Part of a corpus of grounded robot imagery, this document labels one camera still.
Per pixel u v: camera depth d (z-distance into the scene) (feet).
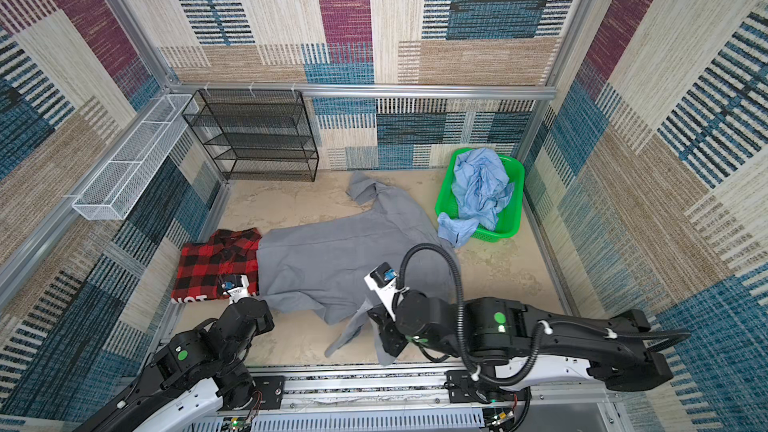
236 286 2.17
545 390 2.44
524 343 1.33
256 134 3.66
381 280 1.61
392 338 1.63
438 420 2.54
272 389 2.43
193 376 1.63
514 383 1.30
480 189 3.35
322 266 3.08
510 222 3.45
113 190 2.33
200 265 3.07
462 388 2.39
